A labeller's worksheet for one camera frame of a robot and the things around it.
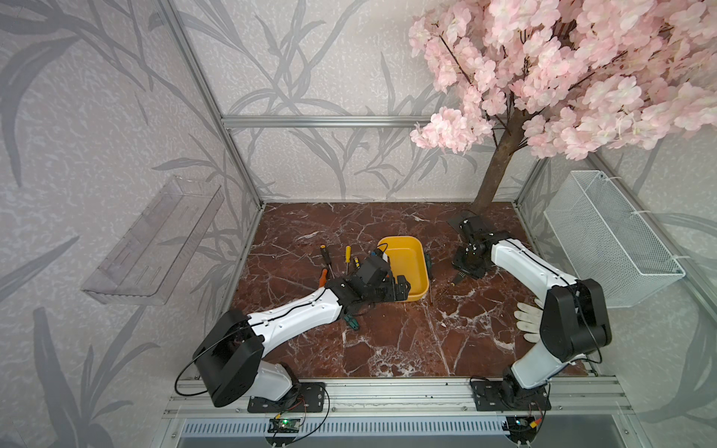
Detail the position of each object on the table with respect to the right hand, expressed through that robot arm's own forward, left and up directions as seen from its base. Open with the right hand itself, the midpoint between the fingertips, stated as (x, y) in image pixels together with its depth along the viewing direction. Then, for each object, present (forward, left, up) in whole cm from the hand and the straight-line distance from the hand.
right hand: (456, 265), depth 91 cm
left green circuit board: (-42, +51, -8) cm, 66 cm away
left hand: (-10, +20, +5) cm, 23 cm away
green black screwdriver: (-17, +34, -5) cm, 38 cm away
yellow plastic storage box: (+8, +15, -7) cm, 18 cm away
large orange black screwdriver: (-1, +45, -5) cm, 45 cm away
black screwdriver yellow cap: (+8, +45, -7) cm, 46 cm away
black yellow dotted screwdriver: (-1, -1, -7) cm, 8 cm away
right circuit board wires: (-43, -12, -11) cm, 46 cm away
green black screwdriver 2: (+1, +9, -4) cm, 9 cm away
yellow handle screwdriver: (+7, +37, -5) cm, 38 cm away
